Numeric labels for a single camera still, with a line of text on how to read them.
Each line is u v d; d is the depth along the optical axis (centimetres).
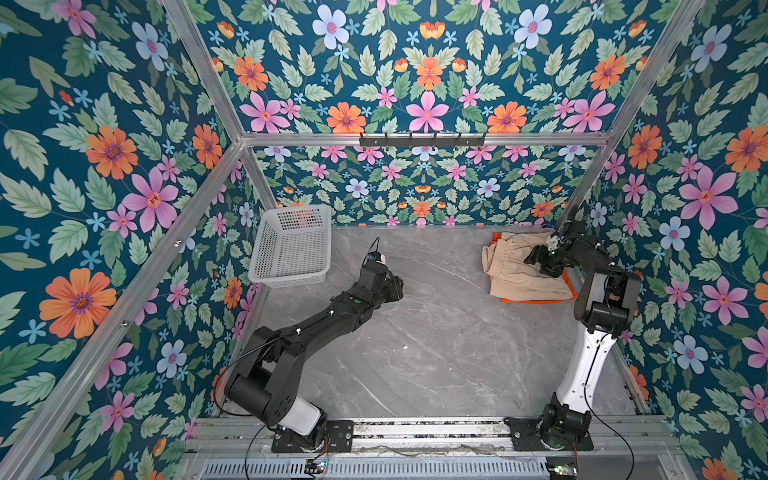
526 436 73
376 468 70
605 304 59
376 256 80
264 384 44
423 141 93
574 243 79
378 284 71
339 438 74
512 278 97
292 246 114
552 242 98
